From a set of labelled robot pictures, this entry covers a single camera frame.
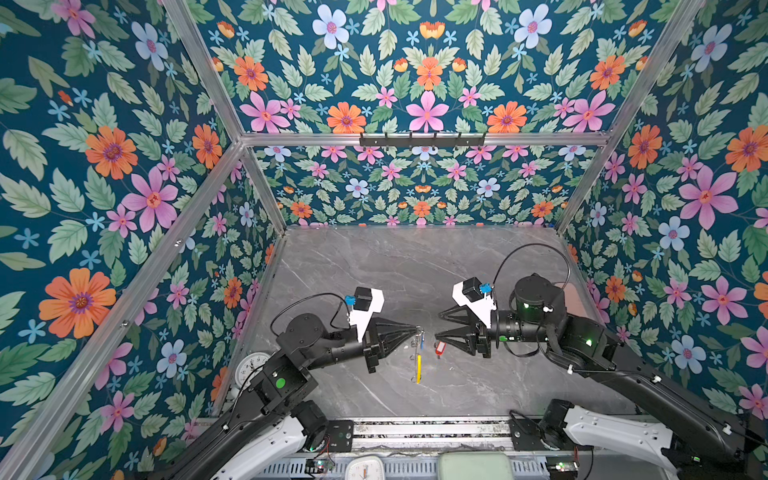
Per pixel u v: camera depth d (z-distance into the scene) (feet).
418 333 1.76
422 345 2.93
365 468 2.22
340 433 2.43
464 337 1.67
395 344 1.77
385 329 1.70
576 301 3.21
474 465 2.23
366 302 1.55
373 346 1.58
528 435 2.40
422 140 3.04
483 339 1.62
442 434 2.46
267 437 1.89
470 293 1.56
